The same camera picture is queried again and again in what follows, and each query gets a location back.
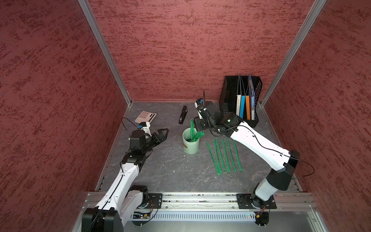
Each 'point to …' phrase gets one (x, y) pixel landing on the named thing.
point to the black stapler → (183, 113)
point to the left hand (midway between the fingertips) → (164, 135)
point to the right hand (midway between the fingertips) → (197, 123)
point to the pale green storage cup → (190, 147)
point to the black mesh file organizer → (229, 92)
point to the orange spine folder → (248, 108)
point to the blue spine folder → (243, 98)
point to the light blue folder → (252, 97)
